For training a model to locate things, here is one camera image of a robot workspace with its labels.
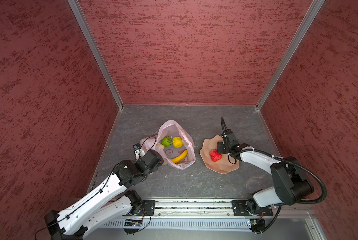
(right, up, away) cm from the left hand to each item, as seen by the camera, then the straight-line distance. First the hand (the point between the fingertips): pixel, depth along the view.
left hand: (150, 166), depth 74 cm
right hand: (+41, +5, +19) cm, 45 cm away
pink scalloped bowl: (+42, -4, +13) cm, 44 cm away
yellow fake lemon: (+13, +10, +17) cm, 24 cm away
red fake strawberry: (+36, +2, +13) cm, 38 cm away
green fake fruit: (+6, +10, +18) cm, 21 cm away
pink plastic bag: (+10, +18, +14) cm, 25 cm away
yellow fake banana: (+15, 0, +15) cm, 21 cm away
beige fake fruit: (+2, +7, +18) cm, 19 cm away
